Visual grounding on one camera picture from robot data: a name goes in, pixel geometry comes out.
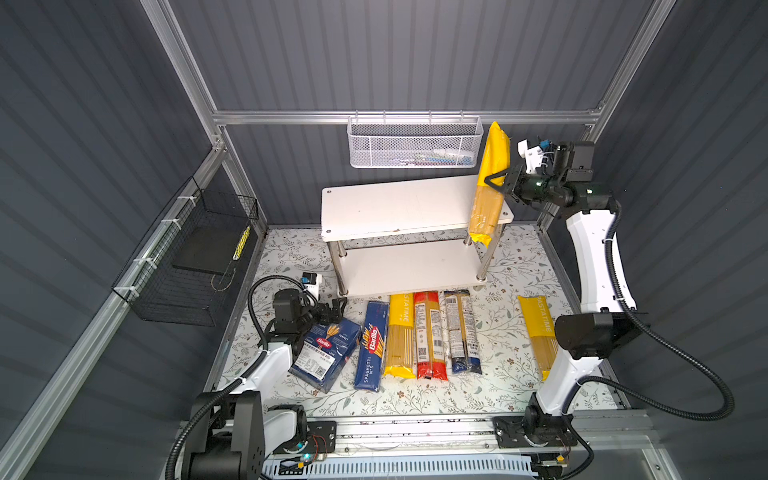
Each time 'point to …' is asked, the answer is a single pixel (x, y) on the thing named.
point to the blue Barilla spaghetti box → (374, 346)
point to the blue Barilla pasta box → (323, 350)
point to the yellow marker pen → (241, 243)
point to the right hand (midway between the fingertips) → (490, 182)
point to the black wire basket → (181, 273)
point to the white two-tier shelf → (405, 236)
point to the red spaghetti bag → (429, 336)
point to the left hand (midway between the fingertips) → (331, 298)
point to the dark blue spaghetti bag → (464, 346)
